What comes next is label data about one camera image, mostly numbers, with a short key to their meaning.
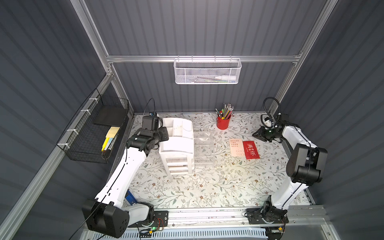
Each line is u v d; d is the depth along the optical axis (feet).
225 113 3.36
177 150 2.47
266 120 2.87
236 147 3.29
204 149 3.27
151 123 1.83
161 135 2.28
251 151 3.24
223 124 3.63
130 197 2.56
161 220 2.37
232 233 2.53
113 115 2.66
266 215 2.26
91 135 2.37
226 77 3.01
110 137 2.38
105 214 1.22
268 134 2.66
